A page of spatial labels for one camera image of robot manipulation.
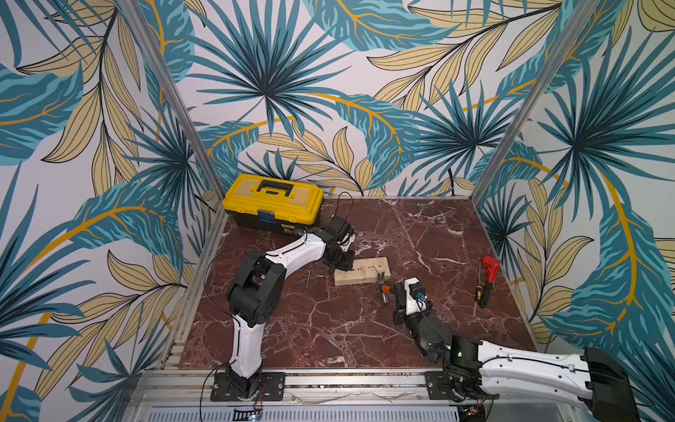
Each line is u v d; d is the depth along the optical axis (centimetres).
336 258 80
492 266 98
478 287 93
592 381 45
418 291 61
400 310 66
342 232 77
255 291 51
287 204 94
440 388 73
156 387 75
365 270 93
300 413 70
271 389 73
